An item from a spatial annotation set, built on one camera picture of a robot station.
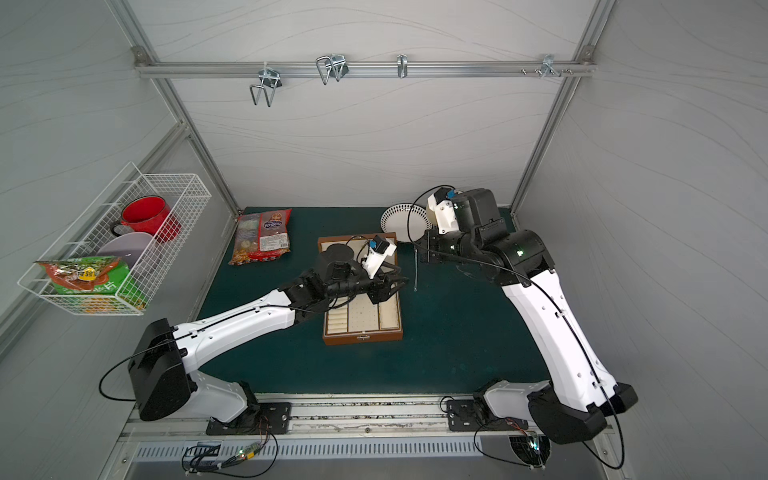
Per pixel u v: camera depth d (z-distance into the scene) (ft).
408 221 3.84
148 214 2.17
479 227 1.45
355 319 2.76
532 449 2.34
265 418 2.39
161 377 1.30
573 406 1.23
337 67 2.51
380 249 2.02
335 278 1.89
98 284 1.75
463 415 2.42
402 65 2.38
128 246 2.08
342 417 2.46
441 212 1.85
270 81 2.57
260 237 3.50
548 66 2.51
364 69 2.58
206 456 2.30
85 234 2.03
